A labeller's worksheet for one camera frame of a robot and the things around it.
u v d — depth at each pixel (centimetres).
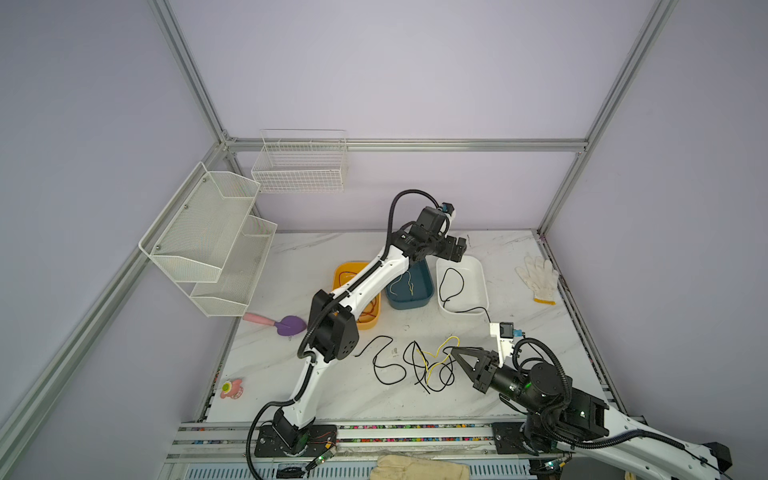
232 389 78
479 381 58
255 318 95
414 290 101
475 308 88
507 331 60
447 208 77
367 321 90
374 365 86
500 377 59
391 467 69
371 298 59
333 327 54
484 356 61
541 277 108
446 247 78
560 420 53
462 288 101
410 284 103
